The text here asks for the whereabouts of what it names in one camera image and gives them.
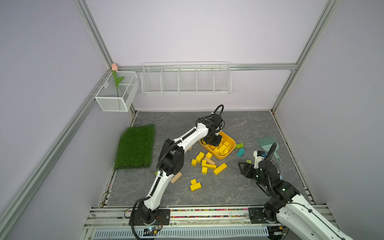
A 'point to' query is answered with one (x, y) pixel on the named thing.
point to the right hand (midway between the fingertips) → (242, 163)
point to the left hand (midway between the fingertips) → (217, 145)
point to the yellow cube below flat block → (204, 170)
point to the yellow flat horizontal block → (209, 166)
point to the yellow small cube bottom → (193, 181)
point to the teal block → (240, 152)
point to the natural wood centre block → (209, 160)
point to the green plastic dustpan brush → (266, 143)
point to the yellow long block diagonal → (220, 169)
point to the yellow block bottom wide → (196, 186)
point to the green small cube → (248, 161)
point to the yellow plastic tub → (227, 145)
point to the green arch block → (239, 146)
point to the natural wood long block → (177, 176)
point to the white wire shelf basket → (186, 77)
